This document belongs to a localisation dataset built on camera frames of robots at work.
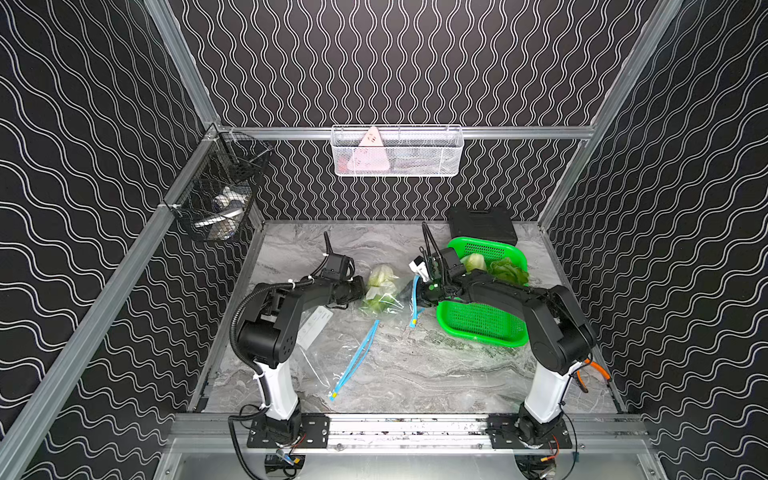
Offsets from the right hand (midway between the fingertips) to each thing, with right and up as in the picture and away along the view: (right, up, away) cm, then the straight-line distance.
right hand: (400, 298), depth 90 cm
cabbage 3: (+32, +8, +1) cm, 33 cm away
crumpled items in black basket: (-50, +26, -4) cm, 56 cm away
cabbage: (-6, +3, +2) cm, 7 cm away
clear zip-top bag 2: (-21, -13, -1) cm, 25 cm away
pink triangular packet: (-9, +44, +1) cm, 45 cm away
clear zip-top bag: (-1, -1, -9) cm, 9 cm away
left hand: (-11, +3, +8) cm, 14 cm away
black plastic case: (+37, +25, +23) cm, 50 cm away
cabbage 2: (+25, +11, +11) cm, 29 cm away
